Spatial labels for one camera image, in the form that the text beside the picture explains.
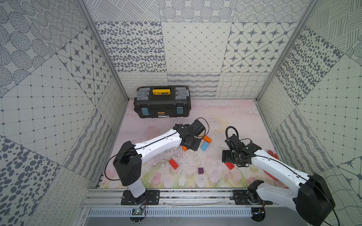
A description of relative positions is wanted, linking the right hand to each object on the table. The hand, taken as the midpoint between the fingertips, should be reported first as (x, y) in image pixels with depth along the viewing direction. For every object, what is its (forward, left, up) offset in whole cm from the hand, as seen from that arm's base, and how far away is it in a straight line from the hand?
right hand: (230, 160), depth 83 cm
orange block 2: (-1, +27, +17) cm, 32 cm away
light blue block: (+11, +14, -3) cm, 18 cm away
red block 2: (-2, +34, -2) cm, 34 cm away
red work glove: (+5, -31, -4) cm, 32 cm away
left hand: (+4, +19, +9) cm, 21 cm away
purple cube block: (-6, +18, -3) cm, 19 cm away
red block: (-3, +1, -1) cm, 3 cm away
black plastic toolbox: (+35, +42, +15) cm, 56 cm away
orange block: (+16, +12, -3) cm, 20 cm away
